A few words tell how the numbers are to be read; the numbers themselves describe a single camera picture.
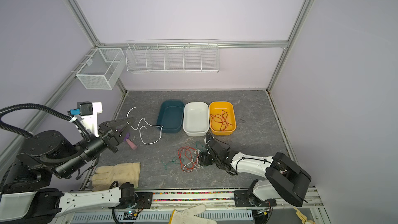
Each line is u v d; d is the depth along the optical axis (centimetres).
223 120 103
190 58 100
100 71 97
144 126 55
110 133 39
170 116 100
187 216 69
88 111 37
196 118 105
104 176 80
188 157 87
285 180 42
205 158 76
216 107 105
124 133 45
